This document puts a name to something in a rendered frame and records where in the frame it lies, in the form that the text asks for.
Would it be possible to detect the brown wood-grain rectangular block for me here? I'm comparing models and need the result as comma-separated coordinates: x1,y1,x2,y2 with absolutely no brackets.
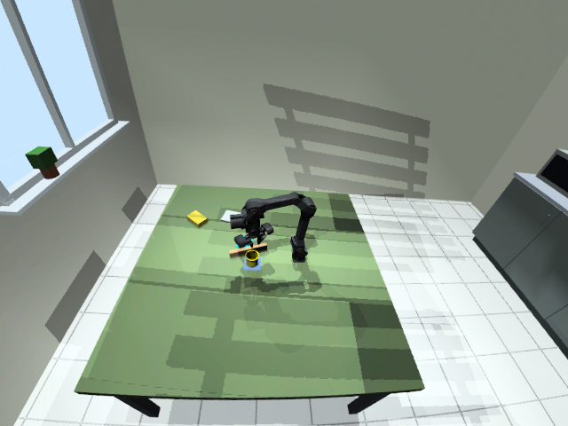
229,243,267,258

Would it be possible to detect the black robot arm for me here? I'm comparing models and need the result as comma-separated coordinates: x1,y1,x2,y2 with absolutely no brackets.
230,192,317,263

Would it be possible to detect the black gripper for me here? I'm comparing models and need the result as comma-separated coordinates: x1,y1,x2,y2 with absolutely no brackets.
234,223,274,249

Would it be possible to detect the yellow box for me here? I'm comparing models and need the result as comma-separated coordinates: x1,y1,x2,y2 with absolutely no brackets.
187,211,208,227

